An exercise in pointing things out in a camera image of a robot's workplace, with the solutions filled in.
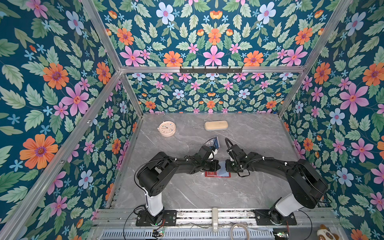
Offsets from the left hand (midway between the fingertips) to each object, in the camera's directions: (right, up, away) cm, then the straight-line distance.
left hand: (224, 165), depth 87 cm
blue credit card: (-3, +12, +9) cm, 16 cm away
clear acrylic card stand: (-6, +13, +11) cm, 18 cm away
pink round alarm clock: (-39, +22, +21) cm, 49 cm away
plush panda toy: (+44, -26, -19) cm, 55 cm away
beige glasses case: (-3, +24, +22) cm, 32 cm away
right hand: (+1, -2, +3) cm, 4 cm away
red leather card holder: (-6, -6, +2) cm, 8 cm away
